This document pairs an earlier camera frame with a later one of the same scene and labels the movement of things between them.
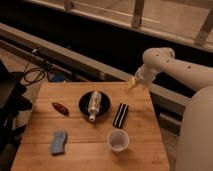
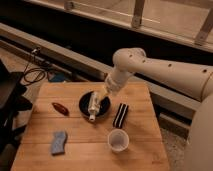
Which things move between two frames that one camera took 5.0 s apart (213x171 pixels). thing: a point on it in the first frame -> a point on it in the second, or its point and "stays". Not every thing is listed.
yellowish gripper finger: (131, 82) -> (103, 92)
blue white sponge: (58, 144) stays
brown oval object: (61, 108) stays
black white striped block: (120, 115) stays
